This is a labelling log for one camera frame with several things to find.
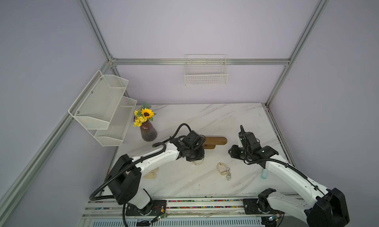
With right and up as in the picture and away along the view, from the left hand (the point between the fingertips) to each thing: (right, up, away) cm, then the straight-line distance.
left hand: (203, 157), depth 81 cm
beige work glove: (-29, -11, +2) cm, 31 cm away
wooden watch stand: (+5, +7, +7) cm, 12 cm away
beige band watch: (-1, -4, +1) cm, 4 cm away
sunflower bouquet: (-33, +25, +3) cm, 42 cm away
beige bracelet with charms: (+13, -9, +4) cm, 16 cm away
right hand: (+17, +2, +2) cm, 17 cm away
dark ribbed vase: (-36, +13, +16) cm, 42 cm away
